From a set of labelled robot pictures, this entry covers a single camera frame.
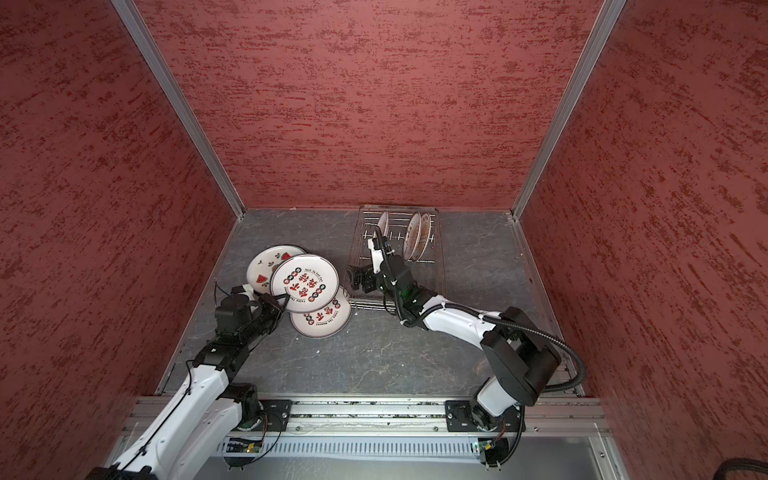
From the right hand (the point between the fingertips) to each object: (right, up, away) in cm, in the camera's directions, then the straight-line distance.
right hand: (357, 269), depth 83 cm
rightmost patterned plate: (+21, +10, +13) cm, 26 cm away
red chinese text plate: (-15, -4, +4) cm, 16 cm away
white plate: (-11, -17, +7) cm, 21 cm away
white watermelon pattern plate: (-36, -1, +18) cm, 40 cm away
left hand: (-18, -9, 0) cm, 20 cm away
